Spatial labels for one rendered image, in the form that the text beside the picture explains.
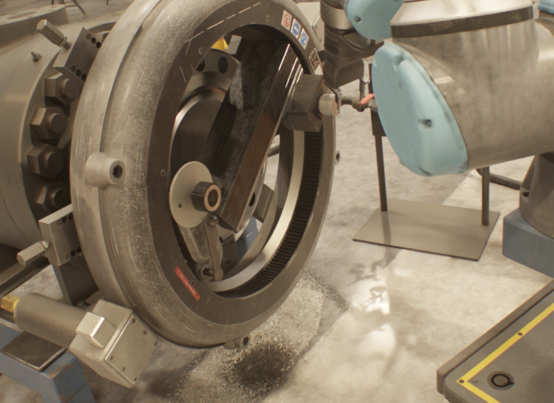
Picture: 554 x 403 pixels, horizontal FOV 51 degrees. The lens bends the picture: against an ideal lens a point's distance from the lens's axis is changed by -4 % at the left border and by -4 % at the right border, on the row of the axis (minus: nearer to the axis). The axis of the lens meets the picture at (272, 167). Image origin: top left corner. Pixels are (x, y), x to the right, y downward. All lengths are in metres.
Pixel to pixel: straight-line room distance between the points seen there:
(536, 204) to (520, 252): 0.07
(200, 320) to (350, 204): 1.24
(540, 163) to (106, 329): 0.68
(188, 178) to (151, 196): 0.08
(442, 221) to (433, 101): 1.52
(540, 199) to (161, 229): 0.57
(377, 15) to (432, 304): 1.02
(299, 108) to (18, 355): 0.82
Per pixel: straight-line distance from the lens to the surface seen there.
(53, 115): 1.23
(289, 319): 1.73
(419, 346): 1.61
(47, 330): 1.16
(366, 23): 0.91
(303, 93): 1.23
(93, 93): 0.97
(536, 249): 0.80
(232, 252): 1.37
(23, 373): 1.47
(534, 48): 0.66
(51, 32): 0.98
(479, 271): 1.87
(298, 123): 1.25
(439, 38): 0.61
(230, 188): 1.10
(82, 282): 1.50
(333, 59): 1.13
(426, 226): 2.08
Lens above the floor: 1.08
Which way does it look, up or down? 24 degrees down
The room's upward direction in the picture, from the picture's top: 9 degrees counter-clockwise
